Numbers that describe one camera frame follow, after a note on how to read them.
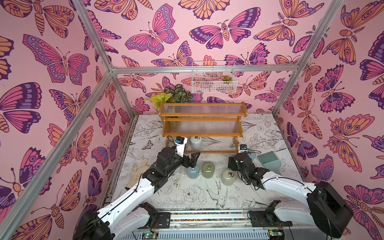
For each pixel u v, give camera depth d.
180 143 0.65
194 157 0.68
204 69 0.94
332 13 0.70
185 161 0.68
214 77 0.95
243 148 0.77
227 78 0.92
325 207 0.42
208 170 0.83
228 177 0.80
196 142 0.95
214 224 0.73
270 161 0.93
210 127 1.13
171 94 0.95
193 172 0.83
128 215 0.56
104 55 0.86
